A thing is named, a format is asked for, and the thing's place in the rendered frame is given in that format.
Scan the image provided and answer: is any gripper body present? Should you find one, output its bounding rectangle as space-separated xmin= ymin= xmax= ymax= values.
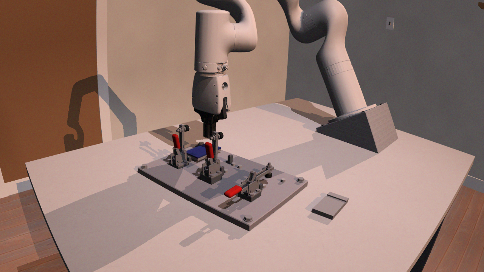
xmin=192 ymin=71 xmax=231 ymax=115

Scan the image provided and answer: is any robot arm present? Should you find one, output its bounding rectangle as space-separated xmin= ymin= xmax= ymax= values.
xmin=194 ymin=0 xmax=376 ymax=123

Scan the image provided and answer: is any blue plate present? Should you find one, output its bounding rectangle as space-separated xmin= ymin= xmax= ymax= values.
xmin=186 ymin=144 xmax=221 ymax=161

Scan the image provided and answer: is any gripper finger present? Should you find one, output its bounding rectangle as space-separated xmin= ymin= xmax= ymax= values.
xmin=194 ymin=108 xmax=209 ymax=138
xmin=206 ymin=98 xmax=227 ymax=139

